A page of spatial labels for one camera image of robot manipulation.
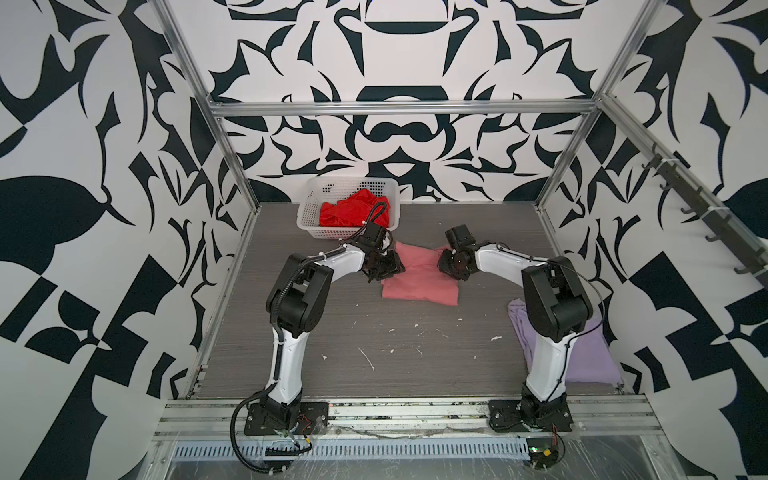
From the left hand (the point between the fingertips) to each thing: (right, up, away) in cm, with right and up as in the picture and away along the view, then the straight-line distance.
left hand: (403, 266), depth 98 cm
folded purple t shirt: (+50, -23, -17) cm, 58 cm away
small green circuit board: (+31, -41, -27) cm, 58 cm away
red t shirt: (-17, +19, +14) cm, 29 cm away
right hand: (+14, 0, +2) cm, 14 cm away
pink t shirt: (+6, -5, +1) cm, 8 cm away
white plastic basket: (-31, +27, +18) cm, 45 cm away
